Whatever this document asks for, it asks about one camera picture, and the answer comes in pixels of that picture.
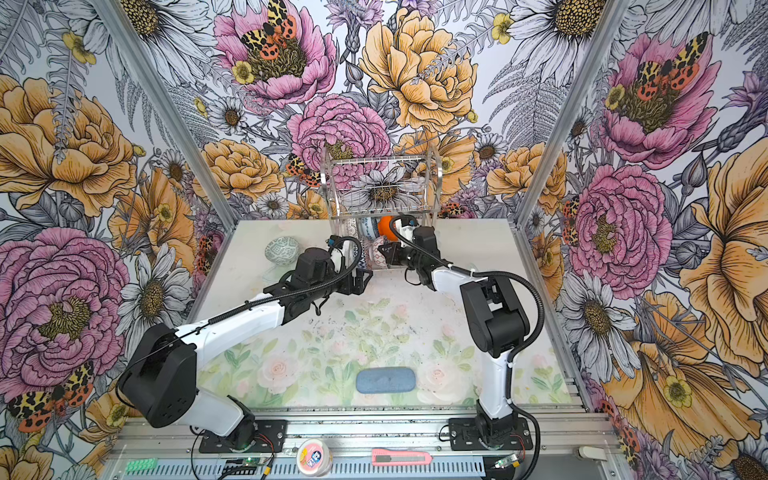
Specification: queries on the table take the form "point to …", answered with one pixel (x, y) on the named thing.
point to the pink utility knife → (382, 457)
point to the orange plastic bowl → (384, 228)
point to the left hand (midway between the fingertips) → (357, 277)
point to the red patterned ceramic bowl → (368, 253)
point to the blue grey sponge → (384, 380)
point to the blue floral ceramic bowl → (371, 227)
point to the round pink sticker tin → (314, 457)
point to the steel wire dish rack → (362, 195)
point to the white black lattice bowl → (351, 226)
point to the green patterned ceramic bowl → (282, 250)
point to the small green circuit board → (252, 462)
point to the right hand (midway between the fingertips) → (382, 254)
